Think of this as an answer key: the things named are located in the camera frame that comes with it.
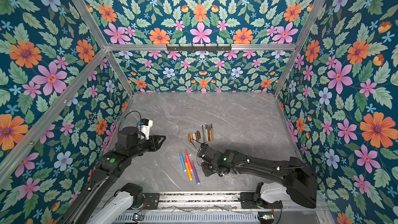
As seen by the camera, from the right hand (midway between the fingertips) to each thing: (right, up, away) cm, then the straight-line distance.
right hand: (204, 168), depth 78 cm
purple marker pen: (-5, -4, +4) cm, 8 cm away
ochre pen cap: (-9, +13, +18) cm, 24 cm away
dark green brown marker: (-1, +14, +20) cm, 24 cm away
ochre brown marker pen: (+4, +18, +22) cm, 29 cm away
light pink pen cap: (-7, +13, +18) cm, 23 cm away
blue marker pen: (-12, 0, +8) cm, 15 cm away
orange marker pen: (-8, -3, +4) cm, 10 cm away
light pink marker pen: (+1, +15, +21) cm, 25 cm away
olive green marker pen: (+2, +14, +20) cm, 25 cm away
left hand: (-18, +18, -6) cm, 27 cm away
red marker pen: (-10, +1, +8) cm, 13 cm away
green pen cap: (-5, +12, +18) cm, 22 cm away
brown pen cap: (-4, +14, +18) cm, 23 cm away
